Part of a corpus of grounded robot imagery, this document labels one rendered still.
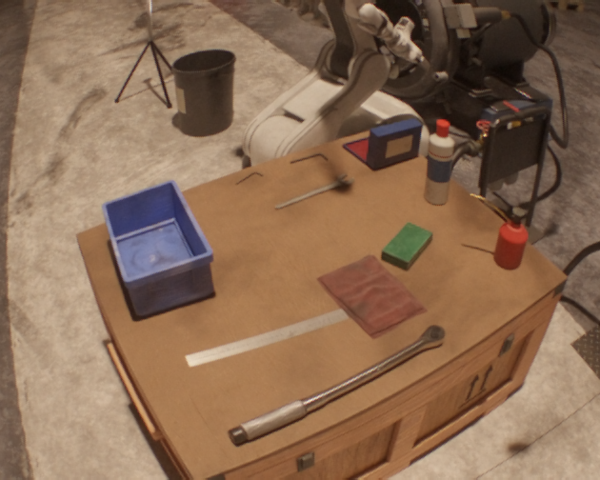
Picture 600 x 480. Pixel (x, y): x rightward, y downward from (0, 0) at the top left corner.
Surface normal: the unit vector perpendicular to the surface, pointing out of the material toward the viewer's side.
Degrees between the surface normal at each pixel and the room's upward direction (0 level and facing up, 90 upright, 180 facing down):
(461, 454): 0
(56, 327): 0
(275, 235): 0
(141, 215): 90
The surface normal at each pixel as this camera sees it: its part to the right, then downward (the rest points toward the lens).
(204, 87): 0.23, 0.66
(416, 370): 0.00, -0.77
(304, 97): -0.30, -0.55
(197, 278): 0.45, 0.57
